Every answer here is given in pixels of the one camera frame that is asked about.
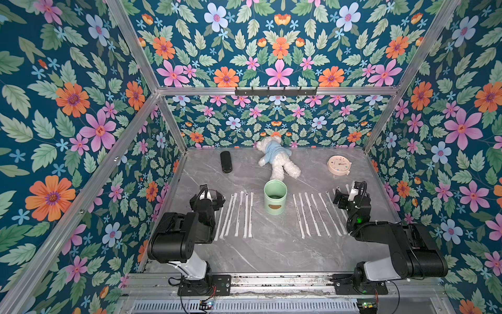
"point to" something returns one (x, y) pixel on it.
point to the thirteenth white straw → (246, 216)
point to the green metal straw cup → (275, 195)
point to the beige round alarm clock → (338, 165)
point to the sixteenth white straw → (219, 224)
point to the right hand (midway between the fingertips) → (352, 190)
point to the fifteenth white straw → (227, 212)
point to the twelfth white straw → (233, 205)
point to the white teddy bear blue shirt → (278, 155)
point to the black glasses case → (226, 161)
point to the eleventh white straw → (251, 220)
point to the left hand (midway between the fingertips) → (207, 191)
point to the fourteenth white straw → (242, 195)
